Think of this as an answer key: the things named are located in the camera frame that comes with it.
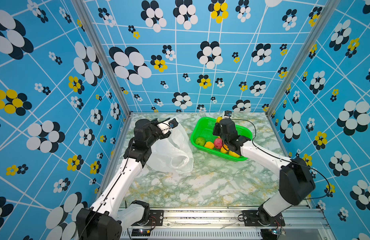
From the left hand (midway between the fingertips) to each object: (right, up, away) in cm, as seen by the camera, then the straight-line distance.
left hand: (166, 116), depth 73 cm
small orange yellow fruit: (+24, -17, +21) cm, 36 cm away
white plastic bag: (+4, -19, 0) cm, 19 cm away
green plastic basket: (+21, -6, +31) cm, 38 cm away
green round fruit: (+19, -15, +22) cm, 32 cm away
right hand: (+28, -4, +15) cm, 32 cm away
